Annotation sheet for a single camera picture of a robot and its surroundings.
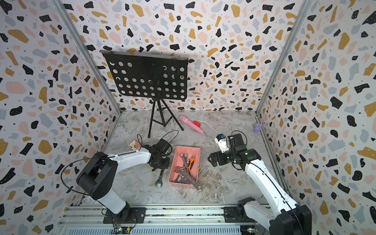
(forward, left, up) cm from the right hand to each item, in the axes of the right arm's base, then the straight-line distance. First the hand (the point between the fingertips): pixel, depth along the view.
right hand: (215, 156), depth 79 cm
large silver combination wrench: (-9, +32, -15) cm, 36 cm away
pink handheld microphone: (+34, +16, -13) cm, 40 cm away
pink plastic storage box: (+5, +24, -15) cm, 29 cm away
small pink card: (+13, +53, -11) cm, 56 cm away
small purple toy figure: (+29, -33, -12) cm, 45 cm away
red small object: (+35, +12, -13) cm, 39 cm away
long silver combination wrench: (-4, +15, -13) cm, 21 cm away
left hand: (+1, +29, -14) cm, 32 cm away
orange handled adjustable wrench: (+4, +13, -13) cm, 19 cm away
